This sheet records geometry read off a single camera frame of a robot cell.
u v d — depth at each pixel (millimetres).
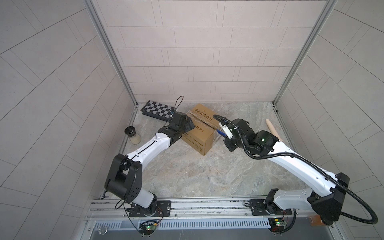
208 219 693
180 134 624
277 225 678
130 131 867
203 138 790
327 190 382
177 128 650
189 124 777
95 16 731
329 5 708
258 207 709
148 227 651
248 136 521
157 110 1082
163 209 711
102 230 623
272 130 987
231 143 631
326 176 396
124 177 424
